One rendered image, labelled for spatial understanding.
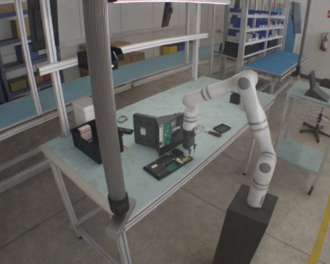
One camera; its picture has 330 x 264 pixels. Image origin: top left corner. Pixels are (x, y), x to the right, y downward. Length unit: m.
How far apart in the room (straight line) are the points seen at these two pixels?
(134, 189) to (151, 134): 0.39
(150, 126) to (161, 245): 1.15
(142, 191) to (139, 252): 1.04
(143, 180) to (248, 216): 0.59
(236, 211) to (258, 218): 0.13
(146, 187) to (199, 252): 1.09
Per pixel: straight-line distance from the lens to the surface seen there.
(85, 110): 1.59
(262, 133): 1.13
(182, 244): 2.19
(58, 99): 1.63
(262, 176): 1.24
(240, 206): 1.38
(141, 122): 1.43
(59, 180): 1.83
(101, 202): 1.17
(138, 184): 1.23
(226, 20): 4.58
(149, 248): 2.17
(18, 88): 4.68
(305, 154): 3.07
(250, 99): 1.08
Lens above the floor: 1.84
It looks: 30 degrees down
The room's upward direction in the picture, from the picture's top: straight up
